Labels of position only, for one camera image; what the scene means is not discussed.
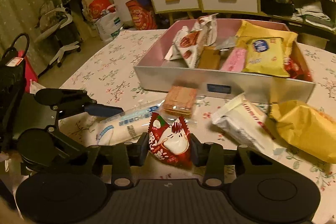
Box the red and white snack packet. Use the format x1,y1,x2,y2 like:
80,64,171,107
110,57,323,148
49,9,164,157
147,113,192,168

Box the yellow cracker snack bag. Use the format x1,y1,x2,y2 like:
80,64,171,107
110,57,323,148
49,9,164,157
242,37,293,78

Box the white blue tube snack pack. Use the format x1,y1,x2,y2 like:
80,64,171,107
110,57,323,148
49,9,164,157
94,99,164,145

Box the white wrapped snack pack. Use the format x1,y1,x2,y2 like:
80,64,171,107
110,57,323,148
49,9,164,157
211,93,286,157

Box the brown cracker stack pack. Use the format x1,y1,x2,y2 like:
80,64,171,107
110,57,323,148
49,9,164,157
163,86,198,117

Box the pink and silver cardboard box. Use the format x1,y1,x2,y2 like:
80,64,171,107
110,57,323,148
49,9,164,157
133,18,317,105

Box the white plastic shopping bag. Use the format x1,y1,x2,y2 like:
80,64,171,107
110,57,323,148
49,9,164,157
95,4,123,43

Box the large yellow snack bag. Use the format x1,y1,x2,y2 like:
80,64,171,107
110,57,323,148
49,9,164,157
270,100,335,164

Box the pink wafer pack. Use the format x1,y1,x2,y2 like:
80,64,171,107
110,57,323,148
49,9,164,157
220,48,247,72

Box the brown biscuit pack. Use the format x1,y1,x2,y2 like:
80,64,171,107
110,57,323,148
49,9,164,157
198,47,221,70

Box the red orange gift bag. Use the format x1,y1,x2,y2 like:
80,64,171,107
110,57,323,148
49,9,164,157
126,0,157,31

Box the white red nut snack bag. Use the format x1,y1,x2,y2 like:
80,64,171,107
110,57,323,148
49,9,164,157
165,14,218,68

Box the red snack packet in box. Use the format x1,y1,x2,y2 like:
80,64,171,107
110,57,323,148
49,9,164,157
285,58,313,82

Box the yellow chip bag in box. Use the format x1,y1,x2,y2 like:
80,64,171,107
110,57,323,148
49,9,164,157
236,20,297,57

